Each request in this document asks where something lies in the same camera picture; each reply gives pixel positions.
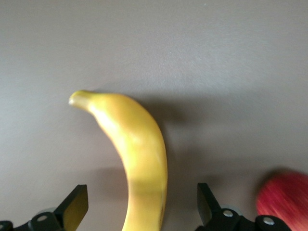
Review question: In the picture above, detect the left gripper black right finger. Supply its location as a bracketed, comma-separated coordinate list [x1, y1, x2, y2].
[194, 182, 296, 231]

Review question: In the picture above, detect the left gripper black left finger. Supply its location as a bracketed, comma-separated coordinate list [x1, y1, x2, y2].
[0, 184, 89, 231]

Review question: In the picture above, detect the red apple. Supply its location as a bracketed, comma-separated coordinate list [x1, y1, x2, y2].
[256, 171, 308, 231]

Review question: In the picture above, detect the yellow banana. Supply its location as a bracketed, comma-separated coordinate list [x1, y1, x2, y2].
[68, 90, 168, 231]

